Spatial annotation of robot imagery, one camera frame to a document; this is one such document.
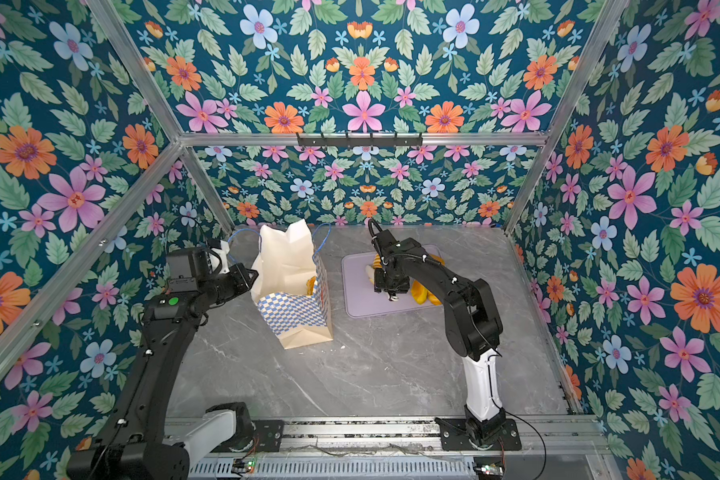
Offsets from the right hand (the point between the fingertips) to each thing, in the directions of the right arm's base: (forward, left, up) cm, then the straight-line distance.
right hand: (384, 286), depth 93 cm
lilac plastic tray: (+1, +8, -7) cm, 11 cm away
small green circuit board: (-45, +33, -9) cm, 57 cm away
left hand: (-7, +31, +20) cm, 38 cm away
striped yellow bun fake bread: (-1, -16, -5) cm, 16 cm away
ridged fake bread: (+13, +2, -4) cm, 14 cm away
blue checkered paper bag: (+4, +32, -6) cm, 33 cm away
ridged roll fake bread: (+5, +25, -5) cm, 26 cm away
